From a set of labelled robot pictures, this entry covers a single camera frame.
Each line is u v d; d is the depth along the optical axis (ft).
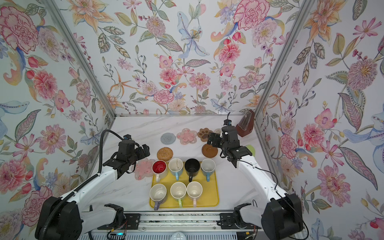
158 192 2.69
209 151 3.31
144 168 3.05
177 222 2.46
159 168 2.97
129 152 2.19
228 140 2.00
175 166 2.96
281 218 1.30
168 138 3.51
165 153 3.23
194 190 2.71
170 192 2.42
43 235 1.18
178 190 2.59
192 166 2.82
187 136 3.53
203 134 3.61
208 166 2.97
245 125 3.37
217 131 3.71
